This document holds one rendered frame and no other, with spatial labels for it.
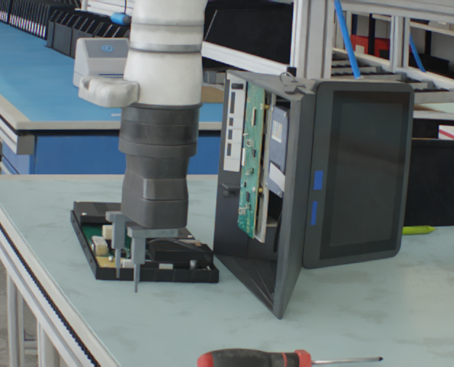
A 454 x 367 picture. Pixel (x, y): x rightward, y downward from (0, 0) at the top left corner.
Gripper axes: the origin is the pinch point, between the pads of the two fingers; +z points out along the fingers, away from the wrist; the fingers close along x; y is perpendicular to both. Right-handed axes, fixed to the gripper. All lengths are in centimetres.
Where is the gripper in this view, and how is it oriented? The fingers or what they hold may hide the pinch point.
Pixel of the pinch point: (126, 284)
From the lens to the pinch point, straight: 119.4
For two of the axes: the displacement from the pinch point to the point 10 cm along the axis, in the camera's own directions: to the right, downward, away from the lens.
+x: -4.2, -2.0, 8.8
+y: 9.0, -0.1, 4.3
